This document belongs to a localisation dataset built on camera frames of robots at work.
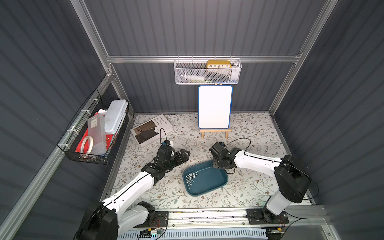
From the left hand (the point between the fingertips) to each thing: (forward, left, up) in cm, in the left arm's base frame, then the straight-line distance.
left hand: (186, 156), depth 82 cm
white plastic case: (+12, +35, +20) cm, 42 cm away
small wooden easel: (+23, -21, -7) cm, 32 cm away
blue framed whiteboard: (+30, -18, +10) cm, 36 cm away
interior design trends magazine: (+24, +30, -9) cm, 40 cm away
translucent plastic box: (+3, +42, +19) cm, 46 cm away
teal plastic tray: (-7, -9, -13) cm, 18 cm away
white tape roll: (-5, +39, +20) cm, 44 cm away
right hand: (+1, -19, -9) cm, 22 cm away
